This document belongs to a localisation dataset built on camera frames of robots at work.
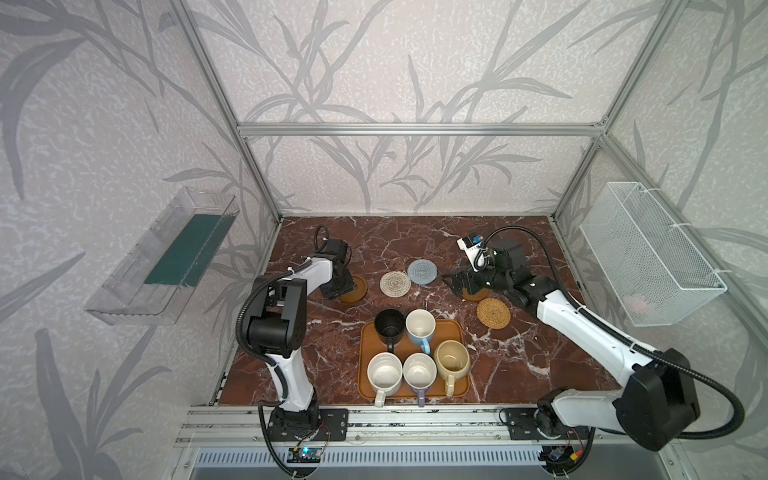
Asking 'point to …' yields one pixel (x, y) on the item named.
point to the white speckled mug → (384, 371)
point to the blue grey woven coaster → (422, 271)
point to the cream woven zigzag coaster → (395, 284)
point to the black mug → (389, 324)
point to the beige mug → (452, 360)
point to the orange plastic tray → (370, 344)
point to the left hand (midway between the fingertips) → (348, 279)
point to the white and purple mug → (420, 371)
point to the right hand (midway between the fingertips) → (455, 260)
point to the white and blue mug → (420, 325)
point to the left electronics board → (304, 455)
